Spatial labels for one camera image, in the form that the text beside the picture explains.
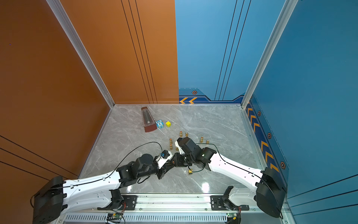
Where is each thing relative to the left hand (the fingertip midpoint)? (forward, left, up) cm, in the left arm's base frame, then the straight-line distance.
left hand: (173, 162), depth 76 cm
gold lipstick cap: (+25, -7, -10) cm, 28 cm away
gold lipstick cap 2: (+18, -22, -9) cm, 30 cm away
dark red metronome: (+30, +20, -5) cm, 36 cm away
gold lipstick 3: (+14, +3, -8) cm, 16 cm away
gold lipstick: (+24, -3, -9) cm, 26 cm away
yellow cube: (+34, +7, -10) cm, 36 cm away
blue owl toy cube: (+34, +13, -10) cm, 38 cm away
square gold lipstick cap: (-2, -9, -9) cm, 13 cm away
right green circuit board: (-22, -30, -15) cm, 40 cm away
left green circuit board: (-24, +32, -15) cm, 42 cm away
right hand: (-1, +1, +2) cm, 2 cm away
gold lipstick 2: (+18, +4, -8) cm, 20 cm away
